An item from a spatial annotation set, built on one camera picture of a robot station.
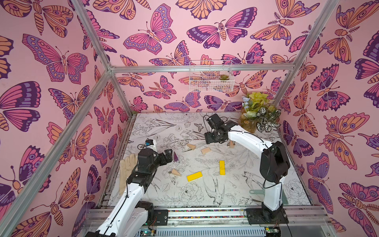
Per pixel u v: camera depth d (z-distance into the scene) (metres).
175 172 0.88
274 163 0.49
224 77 0.92
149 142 0.71
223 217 0.75
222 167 0.91
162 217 0.73
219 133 0.66
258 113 0.87
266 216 0.65
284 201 0.78
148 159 0.62
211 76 0.96
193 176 0.88
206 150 0.99
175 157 0.94
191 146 1.00
